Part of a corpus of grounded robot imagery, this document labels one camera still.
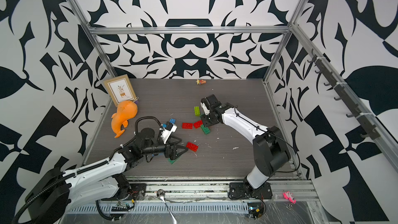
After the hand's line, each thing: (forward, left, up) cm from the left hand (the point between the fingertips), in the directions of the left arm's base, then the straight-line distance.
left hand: (183, 141), depth 75 cm
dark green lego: (+12, -12, -11) cm, 20 cm away
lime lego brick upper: (+26, -7, -13) cm, 30 cm away
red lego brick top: (+15, -1, -12) cm, 19 cm away
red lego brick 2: (+2, -4, -13) cm, 14 cm away
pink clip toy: (-22, -48, -13) cm, 54 cm away
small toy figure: (+51, -10, -11) cm, 53 cm away
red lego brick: (+15, -7, -11) cm, 20 cm away
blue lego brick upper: (+19, +8, -13) cm, 24 cm away
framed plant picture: (+39, +42, -4) cm, 58 cm away
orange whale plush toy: (+24, +36, -7) cm, 44 cm away
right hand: (+15, -12, -4) cm, 20 cm away
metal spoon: (-19, +12, -15) cm, 27 cm away
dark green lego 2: (-5, +7, -14) cm, 16 cm away
